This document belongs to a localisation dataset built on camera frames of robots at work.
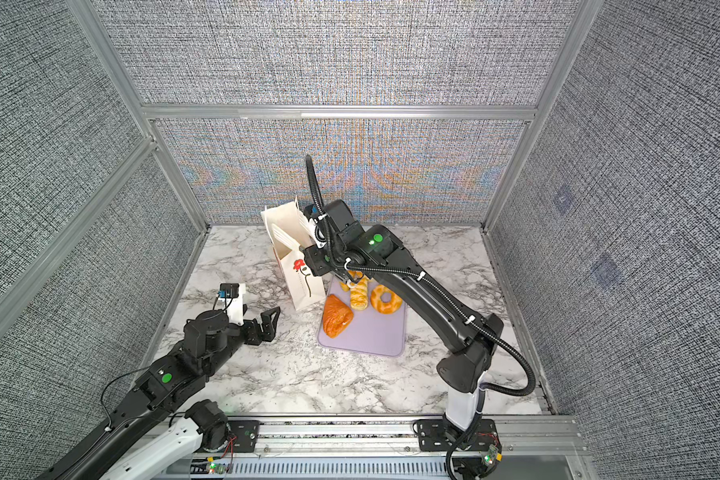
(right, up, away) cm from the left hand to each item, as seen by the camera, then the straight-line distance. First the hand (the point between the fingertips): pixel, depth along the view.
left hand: (265, 308), depth 73 cm
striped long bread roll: (+23, +1, +22) cm, 32 cm away
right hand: (+12, +14, -1) cm, 19 cm away
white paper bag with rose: (-1, +22, +24) cm, 33 cm away
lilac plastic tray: (+26, -11, +19) cm, 34 cm away
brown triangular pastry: (+16, -5, +17) cm, 24 cm away
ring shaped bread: (+31, -3, +21) cm, 38 cm away
